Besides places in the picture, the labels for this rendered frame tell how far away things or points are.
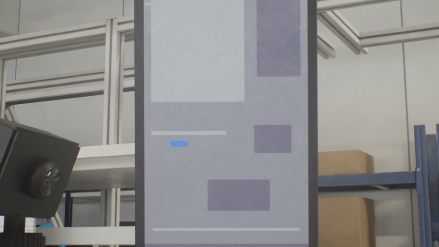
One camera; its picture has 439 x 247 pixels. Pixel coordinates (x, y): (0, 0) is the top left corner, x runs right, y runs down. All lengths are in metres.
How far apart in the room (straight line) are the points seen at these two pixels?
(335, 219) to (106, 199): 2.36
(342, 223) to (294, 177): 3.19
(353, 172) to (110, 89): 2.37
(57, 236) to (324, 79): 3.52
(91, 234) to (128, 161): 0.19
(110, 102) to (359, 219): 2.39
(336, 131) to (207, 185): 3.77
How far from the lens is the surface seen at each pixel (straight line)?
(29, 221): 1.58
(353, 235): 4.27
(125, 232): 1.55
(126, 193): 4.86
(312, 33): 1.12
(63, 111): 6.04
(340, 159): 4.34
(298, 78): 1.11
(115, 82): 2.20
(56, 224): 2.84
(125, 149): 1.46
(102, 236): 1.58
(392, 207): 4.71
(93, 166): 1.61
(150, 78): 1.11
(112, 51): 2.24
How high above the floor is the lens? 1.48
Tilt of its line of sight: 11 degrees up
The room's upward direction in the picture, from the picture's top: straight up
